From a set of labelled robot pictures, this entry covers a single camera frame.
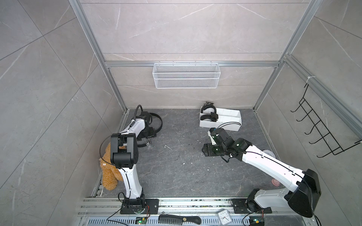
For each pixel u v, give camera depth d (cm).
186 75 100
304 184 40
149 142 95
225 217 69
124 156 53
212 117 100
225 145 58
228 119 109
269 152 93
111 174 78
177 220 70
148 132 88
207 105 107
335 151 58
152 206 73
